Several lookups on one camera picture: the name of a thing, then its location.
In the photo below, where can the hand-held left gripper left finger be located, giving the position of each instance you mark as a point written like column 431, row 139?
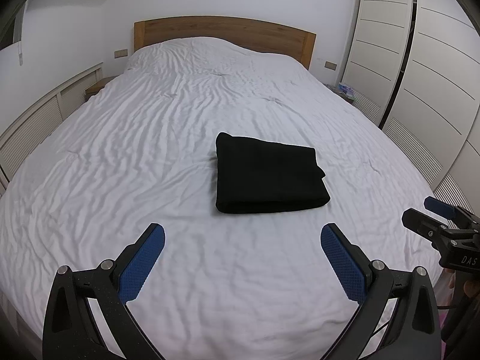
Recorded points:
column 140, row 266

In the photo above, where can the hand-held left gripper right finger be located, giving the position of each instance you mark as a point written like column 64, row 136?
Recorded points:
column 343, row 266

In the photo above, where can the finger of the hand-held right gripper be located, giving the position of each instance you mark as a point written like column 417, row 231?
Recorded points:
column 440, row 204
column 420, row 223

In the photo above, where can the black pants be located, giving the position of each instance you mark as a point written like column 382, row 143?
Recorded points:
column 266, row 176

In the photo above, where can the white louvered panel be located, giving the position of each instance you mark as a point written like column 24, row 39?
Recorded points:
column 412, row 146

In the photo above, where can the bed with white duvet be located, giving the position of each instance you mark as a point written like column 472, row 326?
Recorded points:
column 150, row 150

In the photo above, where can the blue tissue packet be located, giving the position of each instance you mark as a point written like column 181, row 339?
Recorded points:
column 345, row 90

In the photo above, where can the wooden nightstand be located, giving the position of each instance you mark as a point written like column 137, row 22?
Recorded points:
column 333, row 87
column 98, row 87

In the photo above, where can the white wardrobe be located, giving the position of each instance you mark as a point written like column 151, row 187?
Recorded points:
column 423, row 45

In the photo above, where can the white louvered cabinet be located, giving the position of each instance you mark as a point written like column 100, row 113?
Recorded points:
column 41, row 120

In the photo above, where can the wooden headboard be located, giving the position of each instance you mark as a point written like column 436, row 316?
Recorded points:
column 225, row 30

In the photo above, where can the beige wall socket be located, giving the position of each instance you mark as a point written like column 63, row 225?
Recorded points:
column 330, row 65
column 120, row 53

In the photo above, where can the white window frame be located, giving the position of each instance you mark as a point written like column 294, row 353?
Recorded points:
column 20, row 41

